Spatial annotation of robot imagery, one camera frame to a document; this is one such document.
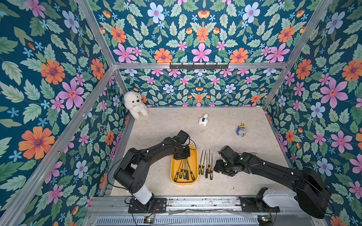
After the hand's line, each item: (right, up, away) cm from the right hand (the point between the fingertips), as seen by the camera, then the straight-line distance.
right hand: (216, 170), depth 82 cm
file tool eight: (-19, -2, +3) cm, 19 cm away
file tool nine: (-21, -1, +3) cm, 21 cm away
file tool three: (-6, 0, +4) cm, 7 cm away
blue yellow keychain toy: (+21, +23, +19) cm, 36 cm away
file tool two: (-8, 0, +4) cm, 9 cm away
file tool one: (-10, +1, +5) cm, 11 cm away
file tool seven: (-15, -2, +4) cm, 16 cm away
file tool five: (-3, -1, +2) cm, 4 cm away
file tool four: (-4, -1, +3) cm, 5 cm away
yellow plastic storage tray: (-25, +1, +5) cm, 25 cm away
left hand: (-15, +7, +7) cm, 18 cm away
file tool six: (-18, -2, +3) cm, 18 cm away
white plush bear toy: (-58, +43, +20) cm, 75 cm away
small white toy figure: (-5, +30, +25) cm, 39 cm away
